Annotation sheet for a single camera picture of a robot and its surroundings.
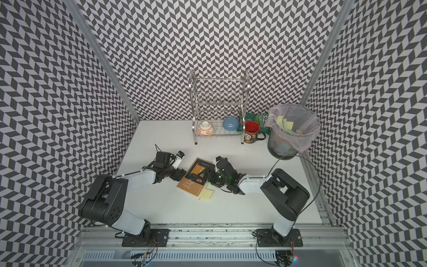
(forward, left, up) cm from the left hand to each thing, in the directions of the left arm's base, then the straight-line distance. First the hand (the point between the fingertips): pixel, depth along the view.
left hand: (178, 170), depth 95 cm
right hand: (-9, -15, +5) cm, 18 cm away
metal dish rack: (+42, -23, +12) cm, 50 cm away
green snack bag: (+36, -54, +4) cm, 65 cm away
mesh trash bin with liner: (+21, -68, +12) cm, 73 cm away
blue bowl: (+33, -31, +4) cm, 46 cm away
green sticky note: (-10, -19, +1) cm, 21 cm away
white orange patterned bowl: (+23, -15, +10) cm, 29 cm away
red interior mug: (+20, -44, +9) cm, 49 cm away
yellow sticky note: (-15, -17, +2) cm, 23 cm away
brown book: (-7, -10, +1) cm, 12 cm away
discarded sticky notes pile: (+22, -65, +13) cm, 70 cm away
